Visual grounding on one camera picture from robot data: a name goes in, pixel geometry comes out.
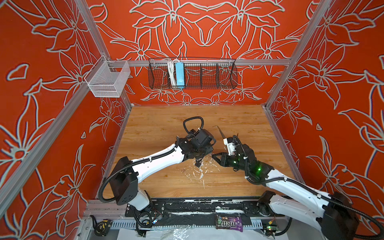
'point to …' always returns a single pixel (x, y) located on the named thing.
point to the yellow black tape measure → (102, 228)
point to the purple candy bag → (227, 222)
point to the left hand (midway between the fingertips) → (213, 147)
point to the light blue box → (180, 75)
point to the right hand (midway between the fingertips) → (210, 156)
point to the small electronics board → (269, 229)
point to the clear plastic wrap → (176, 233)
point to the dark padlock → (198, 163)
